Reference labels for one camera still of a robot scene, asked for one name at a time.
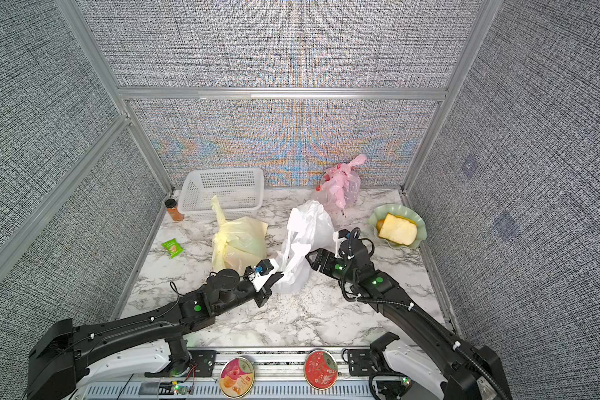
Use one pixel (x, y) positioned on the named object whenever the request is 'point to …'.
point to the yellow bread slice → (397, 229)
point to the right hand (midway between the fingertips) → (311, 252)
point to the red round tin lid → (321, 369)
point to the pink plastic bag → (337, 186)
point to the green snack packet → (173, 247)
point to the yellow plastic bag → (239, 242)
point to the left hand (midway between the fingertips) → (285, 273)
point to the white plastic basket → (240, 192)
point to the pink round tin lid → (237, 377)
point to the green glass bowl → (399, 210)
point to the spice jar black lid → (172, 208)
